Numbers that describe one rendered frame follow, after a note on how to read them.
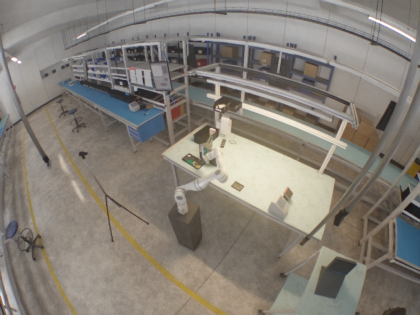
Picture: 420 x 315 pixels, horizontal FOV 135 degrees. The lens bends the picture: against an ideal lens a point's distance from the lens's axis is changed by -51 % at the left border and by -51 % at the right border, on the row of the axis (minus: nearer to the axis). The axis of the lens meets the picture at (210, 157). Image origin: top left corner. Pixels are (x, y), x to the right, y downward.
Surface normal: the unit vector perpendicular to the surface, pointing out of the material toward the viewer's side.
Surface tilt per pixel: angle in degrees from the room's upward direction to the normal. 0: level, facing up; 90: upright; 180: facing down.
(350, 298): 0
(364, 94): 90
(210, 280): 0
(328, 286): 24
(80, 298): 0
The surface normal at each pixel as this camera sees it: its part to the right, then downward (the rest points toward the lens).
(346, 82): -0.59, 0.54
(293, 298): 0.00, -0.74
